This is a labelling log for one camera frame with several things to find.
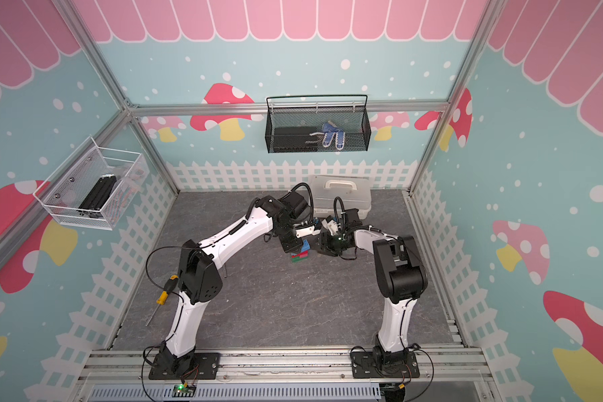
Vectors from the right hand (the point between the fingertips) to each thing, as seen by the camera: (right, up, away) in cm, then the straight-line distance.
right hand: (314, 247), depth 95 cm
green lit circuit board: (-40, -39, -22) cm, 60 cm away
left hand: (-8, +1, -7) cm, 10 cm away
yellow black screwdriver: (-52, -14, -6) cm, 54 cm away
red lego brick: (-5, -2, -5) cm, 7 cm away
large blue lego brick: (-3, +1, -8) cm, 9 cm away
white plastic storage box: (+17, +22, +10) cm, 30 cm away
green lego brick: (-6, -5, +2) cm, 8 cm away
